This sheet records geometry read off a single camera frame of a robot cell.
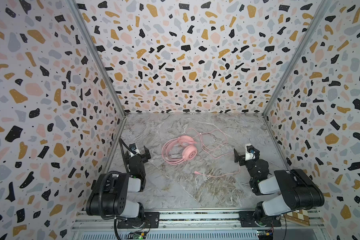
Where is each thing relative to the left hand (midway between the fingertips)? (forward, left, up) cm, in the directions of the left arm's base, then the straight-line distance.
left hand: (135, 146), depth 87 cm
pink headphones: (+4, -23, -12) cm, 26 cm away
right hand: (-1, -63, +1) cm, 63 cm away
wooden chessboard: (-36, -85, -9) cm, 93 cm away
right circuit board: (-42, -66, -12) cm, 80 cm away
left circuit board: (-42, -6, -12) cm, 44 cm away
